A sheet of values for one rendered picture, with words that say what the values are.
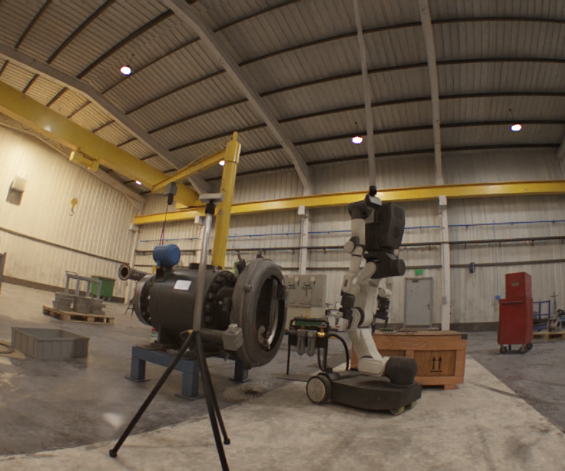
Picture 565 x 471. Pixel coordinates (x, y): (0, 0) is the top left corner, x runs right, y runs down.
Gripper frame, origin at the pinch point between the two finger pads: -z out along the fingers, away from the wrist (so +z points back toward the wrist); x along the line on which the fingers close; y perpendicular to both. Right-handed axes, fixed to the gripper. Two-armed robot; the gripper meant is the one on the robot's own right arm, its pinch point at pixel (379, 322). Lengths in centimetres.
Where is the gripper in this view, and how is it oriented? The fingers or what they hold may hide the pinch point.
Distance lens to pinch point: 238.3
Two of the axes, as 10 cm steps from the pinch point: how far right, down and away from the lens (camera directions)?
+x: -6.1, -0.5, 7.9
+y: -7.7, -2.1, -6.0
